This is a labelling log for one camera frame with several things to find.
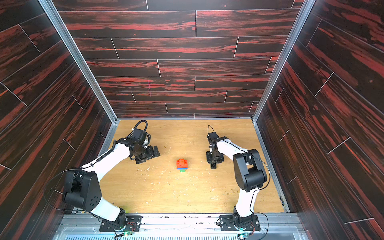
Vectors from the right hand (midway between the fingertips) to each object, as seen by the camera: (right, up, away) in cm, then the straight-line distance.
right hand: (215, 160), depth 96 cm
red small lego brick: (-22, +2, -12) cm, 25 cm away
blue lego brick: (-21, -4, -5) cm, 22 cm away
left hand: (-38, +4, -8) cm, 39 cm away
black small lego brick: (-2, -2, -6) cm, 7 cm away
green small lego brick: (-21, -6, -4) cm, 23 cm away
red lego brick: (-21, -1, -12) cm, 24 cm away
